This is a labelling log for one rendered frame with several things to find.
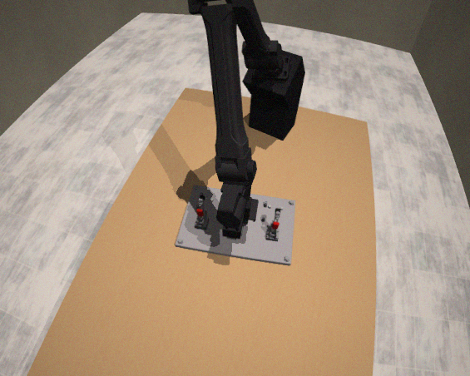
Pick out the grey toggle clamp with red handle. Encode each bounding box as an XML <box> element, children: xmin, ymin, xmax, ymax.
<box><xmin>266</xmin><ymin>208</ymin><xmax>280</xmax><ymax>241</ymax></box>

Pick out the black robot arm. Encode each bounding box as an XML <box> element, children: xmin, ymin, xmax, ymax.
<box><xmin>188</xmin><ymin>0</ymin><xmax>290</xmax><ymax>240</ymax></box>

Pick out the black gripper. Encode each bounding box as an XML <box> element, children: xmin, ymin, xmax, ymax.
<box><xmin>242</xmin><ymin>199</ymin><xmax>259</xmax><ymax>226</ymax></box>

